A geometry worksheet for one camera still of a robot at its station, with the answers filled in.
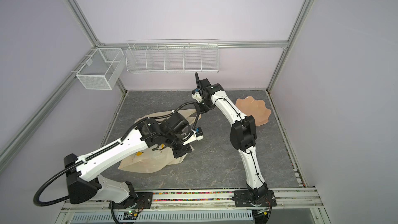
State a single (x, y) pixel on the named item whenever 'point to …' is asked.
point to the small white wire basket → (101, 70)
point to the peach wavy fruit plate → (255, 108)
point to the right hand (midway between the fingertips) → (199, 112)
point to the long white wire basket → (173, 56)
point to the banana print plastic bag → (146, 160)
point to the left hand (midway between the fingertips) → (188, 152)
